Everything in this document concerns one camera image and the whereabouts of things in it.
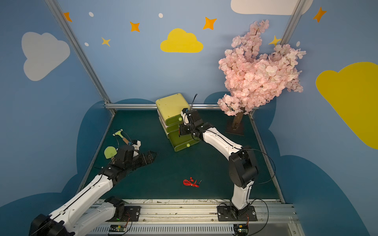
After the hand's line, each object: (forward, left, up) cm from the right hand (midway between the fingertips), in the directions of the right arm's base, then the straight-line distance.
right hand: (181, 125), depth 89 cm
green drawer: (+4, +5, +1) cm, 6 cm away
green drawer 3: (-5, +2, -12) cm, 13 cm away
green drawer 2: (+2, +8, -6) cm, 10 cm away
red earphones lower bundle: (-28, -7, -17) cm, 34 cm away
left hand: (-18, +16, -5) cm, 24 cm away
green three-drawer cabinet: (+10, +9, +3) cm, 14 cm away
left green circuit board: (-52, +28, -19) cm, 62 cm away
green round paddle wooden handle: (-12, +48, -17) cm, 53 cm away
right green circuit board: (-49, -34, -21) cm, 63 cm away
